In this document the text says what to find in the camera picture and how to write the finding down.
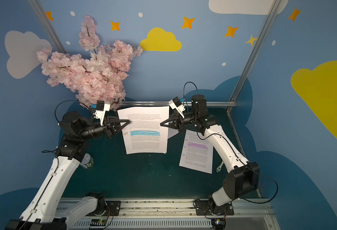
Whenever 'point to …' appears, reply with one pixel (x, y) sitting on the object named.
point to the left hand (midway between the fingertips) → (129, 119)
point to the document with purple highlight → (197, 152)
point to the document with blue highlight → (144, 133)
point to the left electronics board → (98, 222)
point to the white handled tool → (218, 169)
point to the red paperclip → (126, 133)
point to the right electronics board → (219, 223)
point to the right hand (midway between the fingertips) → (164, 123)
